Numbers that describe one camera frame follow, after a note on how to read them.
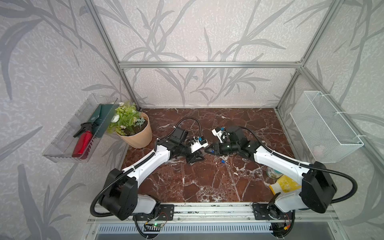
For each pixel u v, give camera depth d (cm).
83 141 60
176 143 65
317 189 42
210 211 76
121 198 41
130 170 44
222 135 72
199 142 70
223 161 91
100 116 71
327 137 61
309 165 46
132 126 87
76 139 64
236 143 63
